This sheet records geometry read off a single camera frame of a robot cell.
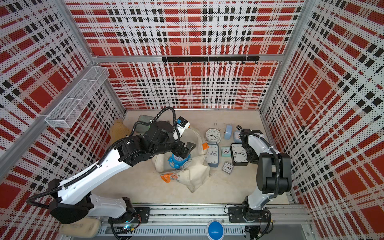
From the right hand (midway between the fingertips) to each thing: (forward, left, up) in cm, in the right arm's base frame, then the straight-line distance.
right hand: (265, 162), depth 82 cm
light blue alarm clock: (+23, +17, -2) cm, 29 cm away
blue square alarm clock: (+8, +29, -8) cm, 31 cm away
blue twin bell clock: (+4, +50, -7) cm, 51 cm away
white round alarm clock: (+22, +27, -6) cm, 36 cm away
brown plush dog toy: (+15, +83, +11) cm, 85 cm away
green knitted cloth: (+41, +79, -8) cm, 90 cm away
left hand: (+1, +41, +22) cm, 46 cm away
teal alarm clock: (+11, +19, -8) cm, 24 cm away
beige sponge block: (-29, +89, -4) cm, 94 cm away
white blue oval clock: (+22, +11, -8) cm, 26 cm away
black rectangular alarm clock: (+9, +12, -8) cm, 17 cm away
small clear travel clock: (+1, +20, -8) cm, 21 cm away
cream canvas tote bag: (-8, +40, +2) cm, 41 cm away
